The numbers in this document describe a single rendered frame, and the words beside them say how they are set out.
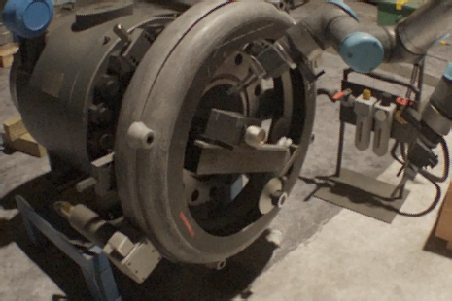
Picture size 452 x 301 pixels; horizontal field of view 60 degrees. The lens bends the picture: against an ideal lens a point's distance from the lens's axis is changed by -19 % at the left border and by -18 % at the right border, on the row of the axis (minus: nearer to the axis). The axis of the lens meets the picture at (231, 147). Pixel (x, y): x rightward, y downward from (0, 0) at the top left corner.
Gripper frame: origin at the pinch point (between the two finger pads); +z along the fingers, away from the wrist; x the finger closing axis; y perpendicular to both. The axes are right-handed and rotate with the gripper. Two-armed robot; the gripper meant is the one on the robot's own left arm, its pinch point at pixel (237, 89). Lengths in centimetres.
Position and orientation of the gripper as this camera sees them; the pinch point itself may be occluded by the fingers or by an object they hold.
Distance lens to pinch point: 108.6
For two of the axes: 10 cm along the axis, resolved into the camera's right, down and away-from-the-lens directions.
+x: -2.3, 0.8, -9.7
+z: -7.8, 5.8, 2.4
